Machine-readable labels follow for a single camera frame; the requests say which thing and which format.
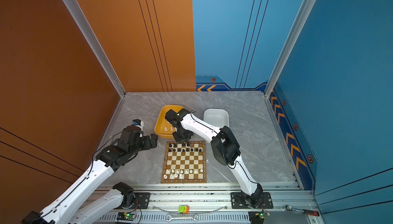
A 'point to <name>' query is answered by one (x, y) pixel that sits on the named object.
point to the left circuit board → (126, 216)
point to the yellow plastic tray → (163, 128)
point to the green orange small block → (183, 208)
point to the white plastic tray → (218, 117)
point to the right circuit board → (257, 217)
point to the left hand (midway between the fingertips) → (150, 136)
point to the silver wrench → (170, 217)
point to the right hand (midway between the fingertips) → (181, 141)
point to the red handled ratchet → (288, 208)
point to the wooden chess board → (184, 162)
